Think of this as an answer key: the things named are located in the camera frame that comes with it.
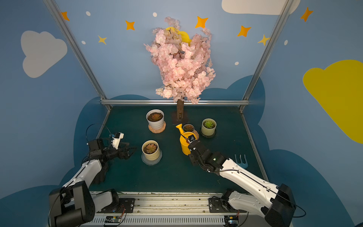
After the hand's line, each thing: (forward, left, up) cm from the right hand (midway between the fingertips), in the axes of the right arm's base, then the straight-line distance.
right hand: (196, 150), depth 80 cm
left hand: (+3, +40, -3) cm, 40 cm away
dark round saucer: (+20, -10, -15) cm, 27 cm away
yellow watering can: (+3, +6, +7) cm, 10 cm away
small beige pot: (+10, +7, +4) cm, 13 cm away
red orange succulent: (+27, +29, -4) cm, 40 cm away
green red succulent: (+20, +5, -6) cm, 22 cm away
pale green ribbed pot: (+20, -8, -9) cm, 24 cm away
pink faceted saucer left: (+23, +28, -15) cm, 39 cm away
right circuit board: (-31, -20, -17) cm, 40 cm away
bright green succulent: (+25, -10, -8) cm, 28 cm away
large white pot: (+24, +30, -10) cm, 39 cm away
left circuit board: (-34, +42, -15) cm, 56 cm away
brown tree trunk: (+36, +12, -5) cm, 38 cm away
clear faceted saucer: (-4, +27, -13) cm, 31 cm away
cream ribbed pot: (-1, +25, -8) cm, 27 cm away
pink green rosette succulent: (+3, +28, -7) cm, 29 cm away
